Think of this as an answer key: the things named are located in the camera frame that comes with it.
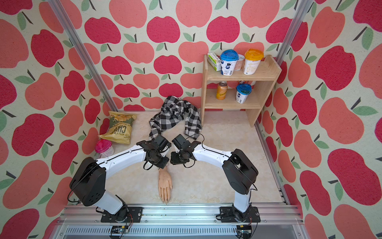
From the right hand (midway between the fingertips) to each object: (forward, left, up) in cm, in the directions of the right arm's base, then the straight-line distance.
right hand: (172, 163), depth 86 cm
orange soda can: (+42, -27, +23) cm, 55 cm away
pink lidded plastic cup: (+4, +42, +5) cm, 42 cm away
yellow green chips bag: (+21, +41, +3) cm, 46 cm away
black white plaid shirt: (+40, +6, +4) cm, 41 cm away
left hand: (-2, +4, -1) cm, 5 cm away
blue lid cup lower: (+40, -40, +24) cm, 62 cm away
